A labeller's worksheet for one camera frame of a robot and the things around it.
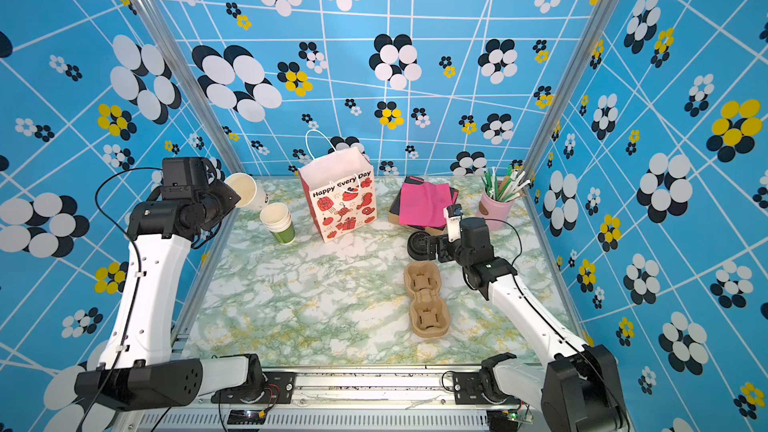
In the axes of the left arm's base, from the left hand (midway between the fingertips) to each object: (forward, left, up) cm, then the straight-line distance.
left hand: (233, 194), depth 71 cm
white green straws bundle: (+16, -75, -15) cm, 78 cm away
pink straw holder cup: (+14, -73, -24) cm, 78 cm away
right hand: (0, -53, -17) cm, 56 cm away
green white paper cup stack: (+8, -3, -20) cm, 22 cm away
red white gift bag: (+12, -23, -10) cm, 28 cm away
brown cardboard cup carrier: (-18, -49, -29) cm, 60 cm away
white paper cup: (-1, -5, 0) cm, 5 cm away
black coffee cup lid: (+3, -47, -28) cm, 55 cm away
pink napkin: (+20, -50, -28) cm, 60 cm away
